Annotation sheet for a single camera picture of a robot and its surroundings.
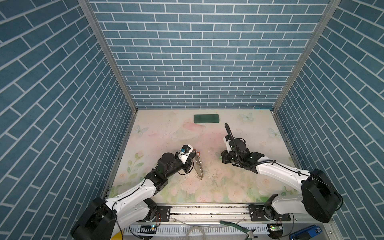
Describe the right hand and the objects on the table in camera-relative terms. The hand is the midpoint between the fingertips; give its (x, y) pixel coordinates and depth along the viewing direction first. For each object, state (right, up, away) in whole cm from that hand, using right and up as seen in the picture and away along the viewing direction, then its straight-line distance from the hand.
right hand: (219, 152), depth 86 cm
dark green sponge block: (-6, +21, +29) cm, 36 cm away
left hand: (-14, 0, -7) cm, 16 cm away
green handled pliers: (+12, -34, -17) cm, 40 cm away
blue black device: (+37, -33, -19) cm, 53 cm away
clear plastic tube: (-15, -33, -16) cm, 39 cm away
